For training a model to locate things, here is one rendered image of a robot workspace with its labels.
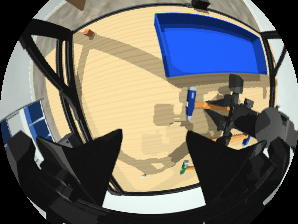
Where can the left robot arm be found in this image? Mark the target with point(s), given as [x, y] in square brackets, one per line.
[269, 126]

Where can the orange and blue hammer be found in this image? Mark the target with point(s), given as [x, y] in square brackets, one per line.
[237, 138]

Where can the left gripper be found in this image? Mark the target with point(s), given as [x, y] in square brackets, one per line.
[243, 118]

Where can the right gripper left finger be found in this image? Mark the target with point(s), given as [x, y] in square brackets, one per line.
[91, 164]

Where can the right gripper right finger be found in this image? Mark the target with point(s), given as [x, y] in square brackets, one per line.
[217, 165]

